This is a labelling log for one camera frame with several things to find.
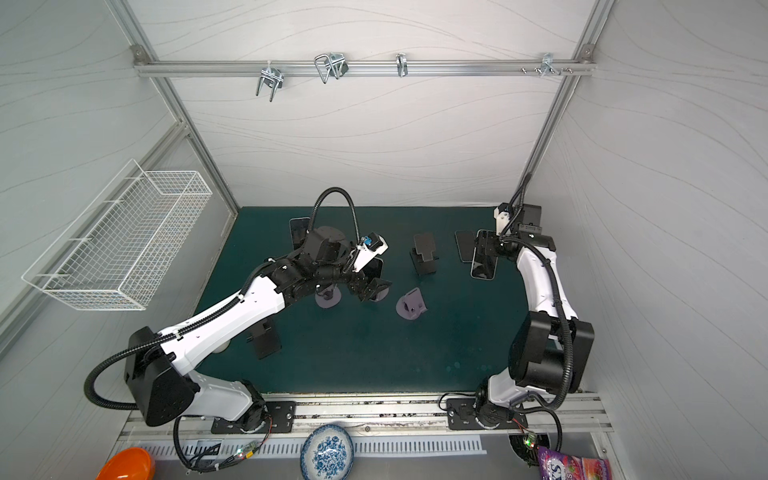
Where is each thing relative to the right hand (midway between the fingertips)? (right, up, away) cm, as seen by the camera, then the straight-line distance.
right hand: (494, 234), depth 87 cm
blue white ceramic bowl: (-45, -51, -18) cm, 71 cm away
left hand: (-32, -7, -13) cm, 35 cm away
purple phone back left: (-61, +2, +10) cm, 62 cm away
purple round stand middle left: (-51, -20, +9) cm, 55 cm away
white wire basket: (-94, -4, -19) cm, 96 cm away
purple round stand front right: (-24, -21, +1) cm, 32 cm away
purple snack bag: (+6, -51, -22) cm, 56 cm away
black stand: (-20, -6, +10) cm, 23 cm away
